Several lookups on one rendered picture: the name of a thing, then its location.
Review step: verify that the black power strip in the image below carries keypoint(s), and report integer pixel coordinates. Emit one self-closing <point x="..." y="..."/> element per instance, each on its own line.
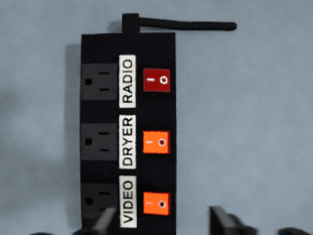
<point x="128" y="126"/>

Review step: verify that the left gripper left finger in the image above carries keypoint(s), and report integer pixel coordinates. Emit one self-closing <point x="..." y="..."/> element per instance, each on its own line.
<point x="110" y="224"/>

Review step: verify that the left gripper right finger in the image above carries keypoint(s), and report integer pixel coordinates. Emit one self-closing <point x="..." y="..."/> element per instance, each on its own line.
<point x="219" y="223"/>

